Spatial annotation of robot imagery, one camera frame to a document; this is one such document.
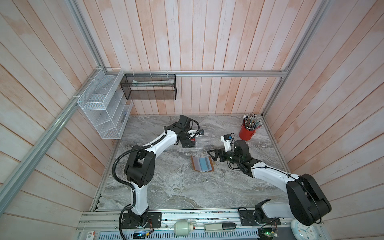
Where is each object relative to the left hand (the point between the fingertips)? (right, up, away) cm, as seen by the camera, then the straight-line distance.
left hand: (187, 135), depth 94 cm
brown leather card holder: (+5, -18, -3) cm, 19 cm away
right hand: (+15, -9, -8) cm, 19 cm away
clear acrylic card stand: (+11, -5, +11) cm, 16 cm away
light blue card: (+11, -18, -1) cm, 21 cm away
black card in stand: (+1, -5, -8) cm, 10 cm away
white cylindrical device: (-2, -40, -30) cm, 50 cm away
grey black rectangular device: (+13, -43, -25) cm, 51 cm away
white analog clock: (+54, -44, -26) cm, 74 cm away
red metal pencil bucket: (+39, +1, +5) cm, 40 cm away
